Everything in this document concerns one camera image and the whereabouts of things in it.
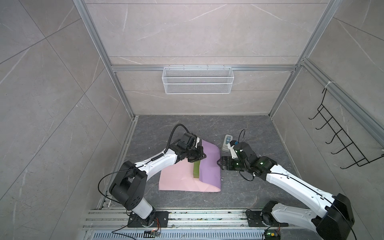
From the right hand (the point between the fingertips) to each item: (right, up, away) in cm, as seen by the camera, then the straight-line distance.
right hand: (222, 161), depth 79 cm
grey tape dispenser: (+8, +11, +20) cm, 24 cm away
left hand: (-8, +4, +4) cm, 10 cm away
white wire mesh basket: (-13, +51, +21) cm, 56 cm away
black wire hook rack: (+52, +7, -18) cm, 56 cm away
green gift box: (-14, -5, +4) cm, 16 cm away
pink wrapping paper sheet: (-25, -11, +9) cm, 28 cm away
